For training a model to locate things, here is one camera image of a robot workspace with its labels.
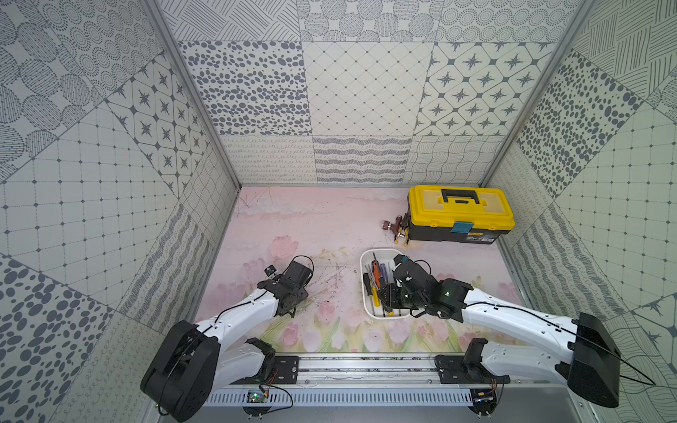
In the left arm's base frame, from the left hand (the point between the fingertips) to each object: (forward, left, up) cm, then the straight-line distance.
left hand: (298, 290), depth 87 cm
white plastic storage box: (+12, -23, +2) cm, 26 cm away
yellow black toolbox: (+23, -55, +14) cm, 61 cm away
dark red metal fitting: (+27, -35, 0) cm, 44 cm away
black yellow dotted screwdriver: (+4, -23, -1) cm, 24 cm away
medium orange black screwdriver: (+9, -27, -1) cm, 28 cm away
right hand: (-4, -28, +7) cm, 29 cm away
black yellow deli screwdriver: (-6, -31, -2) cm, 31 cm away
